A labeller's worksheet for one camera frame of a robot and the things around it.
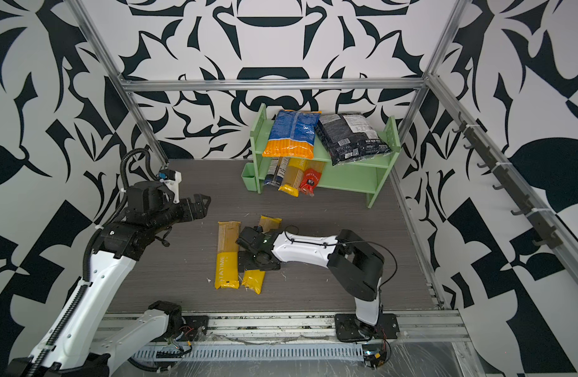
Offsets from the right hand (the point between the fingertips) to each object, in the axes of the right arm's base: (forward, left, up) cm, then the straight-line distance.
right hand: (250, 265), depth 83 cm
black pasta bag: (+34, -36, +27) cm, 57 cm away
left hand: (+12, +14, +26) cm, 31 cm away
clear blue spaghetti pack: (+35, -9, +11) cm, 38 cm away
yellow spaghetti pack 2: (-3, +8, -2) cm, 9 cm away
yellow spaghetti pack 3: (-5, -1, 0) cm, 5 cm away
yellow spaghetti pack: (+31, -15, +11) cm, 36 cm away
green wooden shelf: (+34, -45, +8) cm, 57 cm away
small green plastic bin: (+40, +4, +1) cm, 40 cm away
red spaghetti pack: (+30, -23, +13) cm, 40 cm away
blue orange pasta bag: (+35, -16, +28) cm, 48 cm away
